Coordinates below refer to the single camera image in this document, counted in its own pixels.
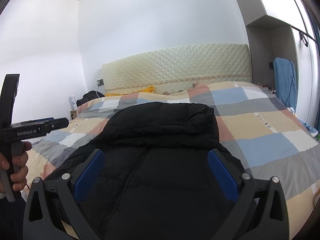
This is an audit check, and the black puffer jacket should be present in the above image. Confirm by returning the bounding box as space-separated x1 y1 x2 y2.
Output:
47 102 244 239

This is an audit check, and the checkered patchwork bed quilt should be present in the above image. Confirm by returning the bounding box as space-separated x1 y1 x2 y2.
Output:
27 81 319 237

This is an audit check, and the grey wardrobe cabinet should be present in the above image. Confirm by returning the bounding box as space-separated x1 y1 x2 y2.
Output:
226 0 320 131

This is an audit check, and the cream quilted headboard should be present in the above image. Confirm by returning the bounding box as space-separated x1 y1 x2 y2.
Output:
101 43 252 93

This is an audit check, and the person's bare hand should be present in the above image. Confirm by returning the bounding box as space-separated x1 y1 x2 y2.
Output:
0 141 32 194

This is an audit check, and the yellow pillow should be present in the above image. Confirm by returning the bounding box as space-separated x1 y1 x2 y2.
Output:
105 86 156 97

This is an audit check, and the wall power socket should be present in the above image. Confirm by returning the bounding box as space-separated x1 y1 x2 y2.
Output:
97 79 104 86

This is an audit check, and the wooden nightstand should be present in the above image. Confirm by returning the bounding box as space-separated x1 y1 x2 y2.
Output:
70 110 77 120

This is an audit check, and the blue clothes pile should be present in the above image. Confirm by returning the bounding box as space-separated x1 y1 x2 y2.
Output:
299 120 318 137

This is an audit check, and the black clothing on nightstand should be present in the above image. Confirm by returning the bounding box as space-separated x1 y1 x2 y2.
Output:
76 90 104 107

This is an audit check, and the white spray bottle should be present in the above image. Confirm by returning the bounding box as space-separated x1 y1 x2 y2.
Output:
69 94 78 111

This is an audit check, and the blue towel on chair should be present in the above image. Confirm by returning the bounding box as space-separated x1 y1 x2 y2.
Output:
273 57 298 111

